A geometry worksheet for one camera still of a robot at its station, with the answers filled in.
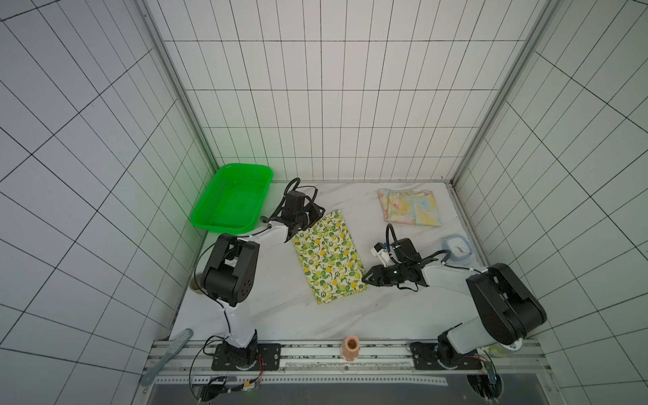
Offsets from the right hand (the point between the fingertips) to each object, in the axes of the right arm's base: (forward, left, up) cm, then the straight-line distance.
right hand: (367, 278), depth 88 cm
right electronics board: (-30, -32, -1) cm, 44 cm away
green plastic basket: (+36, +57, +3) cm, 67 cm away
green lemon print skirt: (+7, +13, +1) cm, 14 cm away
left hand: (+21, +16, +10) cm, 28 cm away
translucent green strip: (-20, +59, +1) cm, 62 cm away
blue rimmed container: (+12, -37, 0) cm, 39 cm away
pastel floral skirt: (+33, -24, 0) cm, 41 cm away
